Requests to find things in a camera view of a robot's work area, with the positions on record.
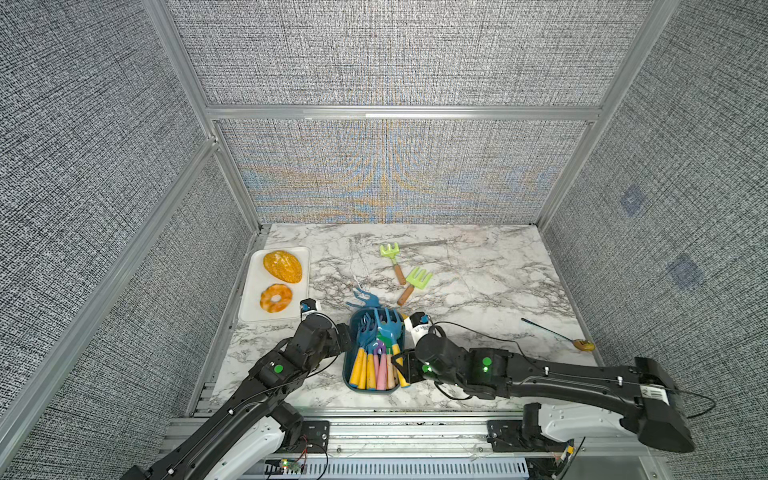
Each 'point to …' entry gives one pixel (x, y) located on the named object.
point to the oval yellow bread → (284, 266)
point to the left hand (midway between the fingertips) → (342, 330)
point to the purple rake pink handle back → (380, 366)
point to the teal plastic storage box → (350, 356)
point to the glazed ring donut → (268, 292)
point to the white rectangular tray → (277, 280)
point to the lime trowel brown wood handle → (418, 280)
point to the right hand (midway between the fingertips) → (392, 356)
